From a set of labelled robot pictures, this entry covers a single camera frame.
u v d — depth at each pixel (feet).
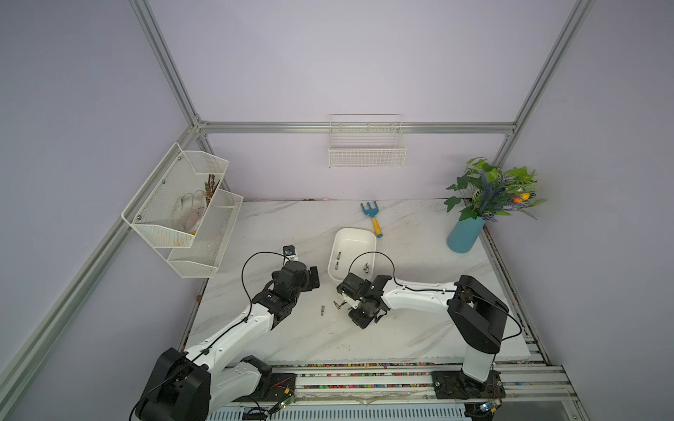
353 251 3.43
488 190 2.58
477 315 1.52
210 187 2.66
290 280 2.07
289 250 2.43
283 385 2.40
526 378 2.52
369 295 2.12
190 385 1.29
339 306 2.93
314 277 2.57
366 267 3.22
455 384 2.43
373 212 3.80
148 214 2.21
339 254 3.38
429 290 1.73
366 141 3.14
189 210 2.55
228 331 1.61
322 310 2.89
